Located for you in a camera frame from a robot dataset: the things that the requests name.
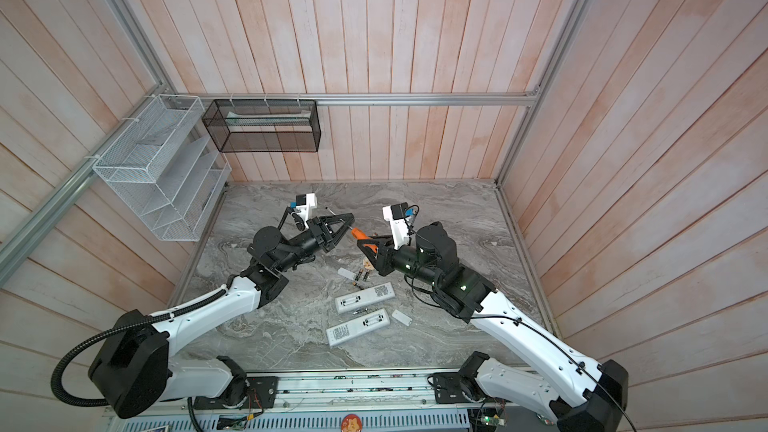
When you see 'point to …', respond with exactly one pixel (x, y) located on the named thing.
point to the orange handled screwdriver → (360, 235)
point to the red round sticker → (351, 423)
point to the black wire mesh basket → (264, 125)
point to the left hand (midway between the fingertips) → (355, 224)
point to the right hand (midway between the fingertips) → (361, 243)
